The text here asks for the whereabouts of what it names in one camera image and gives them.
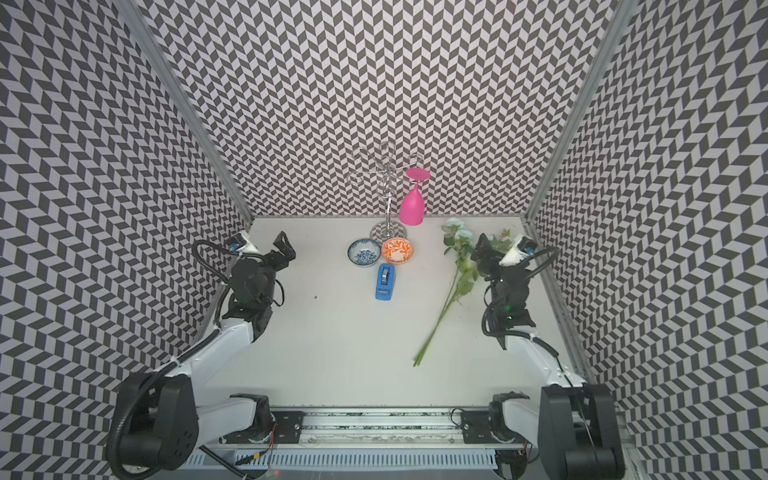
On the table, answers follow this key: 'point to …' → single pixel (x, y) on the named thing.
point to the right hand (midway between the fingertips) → (494, 245)
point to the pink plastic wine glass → (412, 205)
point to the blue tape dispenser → (385, 282)
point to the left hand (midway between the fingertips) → (272, 240)
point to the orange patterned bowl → (397, 251)
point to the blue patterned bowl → (364, 252)
